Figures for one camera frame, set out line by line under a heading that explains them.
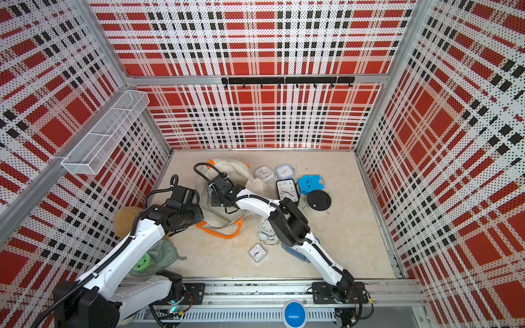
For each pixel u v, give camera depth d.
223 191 0.75
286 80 0.88
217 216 0.88
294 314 0.69
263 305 0.72
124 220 0.72
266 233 0.84
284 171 1.08
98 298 0.38
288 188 1.02
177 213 0.58
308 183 1.03
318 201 0.95
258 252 0.82
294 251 0.82
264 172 1.08
